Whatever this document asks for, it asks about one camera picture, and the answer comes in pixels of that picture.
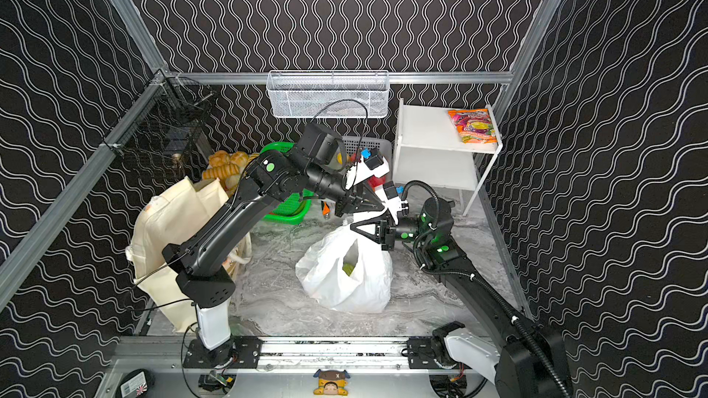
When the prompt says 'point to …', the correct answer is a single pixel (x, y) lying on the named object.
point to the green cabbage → (348, 268)
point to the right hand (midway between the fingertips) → (352, 229)
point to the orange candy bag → (474, 125)
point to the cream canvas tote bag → (171, 214)
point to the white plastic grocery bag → (367, 289)
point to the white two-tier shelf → (430, 152)
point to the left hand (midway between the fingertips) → (386, 204)
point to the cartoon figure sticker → (331, 382)
